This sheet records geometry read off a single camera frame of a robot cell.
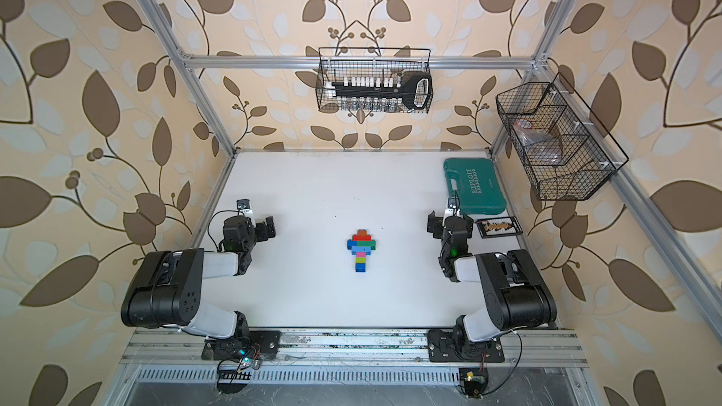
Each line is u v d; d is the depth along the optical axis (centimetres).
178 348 75
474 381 72
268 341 75
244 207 83
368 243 91
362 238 94
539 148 70
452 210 79
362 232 94
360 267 87
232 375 73
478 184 103
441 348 74
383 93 85
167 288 46
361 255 90
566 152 73
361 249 90
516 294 45
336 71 95
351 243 91
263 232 86
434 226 85
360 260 89
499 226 96
